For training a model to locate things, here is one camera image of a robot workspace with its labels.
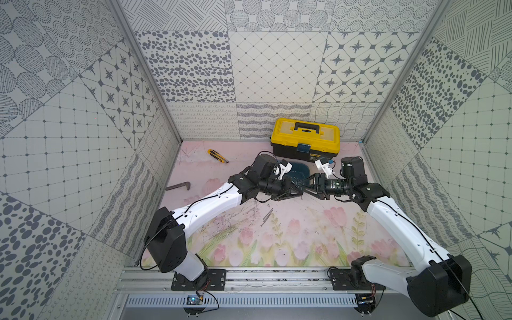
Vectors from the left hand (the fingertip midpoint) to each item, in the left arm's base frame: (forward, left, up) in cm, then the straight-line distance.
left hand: (305, 189), depth 69 cm
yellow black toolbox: (+35, -5, -10) cm, 37 cm away
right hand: (+2, +1, -3) cm, 4 cm away
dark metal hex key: (+18, +55, -25) cm, 63 cm away
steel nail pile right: (+1, +13, -27) cm, 30 cm away
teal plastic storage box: (+27, -5, -25) cm, 37 cm away
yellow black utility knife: (+35, +41, -24) cm, 59 cm away
